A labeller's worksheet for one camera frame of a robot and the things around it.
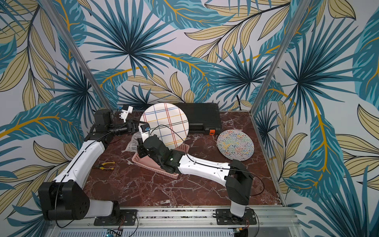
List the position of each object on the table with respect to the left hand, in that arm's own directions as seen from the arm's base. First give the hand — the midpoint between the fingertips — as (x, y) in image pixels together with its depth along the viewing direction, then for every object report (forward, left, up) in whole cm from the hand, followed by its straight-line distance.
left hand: (146, 125), depth 73 cm
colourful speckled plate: (+8, -53, -28) cm, 61 cm away
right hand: (-6, +2, -1) cm, 7 cm away
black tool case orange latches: (+33, -33, -30) cm, 55 cm away
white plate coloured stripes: (+4, -11, -1) cm, 12 cm away
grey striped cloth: (-10, +4, -1) cm, 11 cm away
